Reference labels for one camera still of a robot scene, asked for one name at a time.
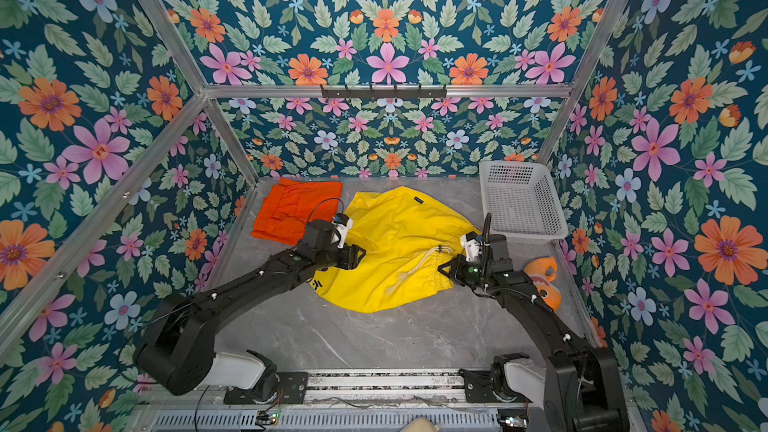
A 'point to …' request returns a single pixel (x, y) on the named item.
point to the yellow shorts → (407, 239)
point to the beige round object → (421, 424)
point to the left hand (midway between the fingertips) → (364, 244)
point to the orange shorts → (283, 216)
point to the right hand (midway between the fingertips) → (439, 267)
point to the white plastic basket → (523, 203)
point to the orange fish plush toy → (542, 270)
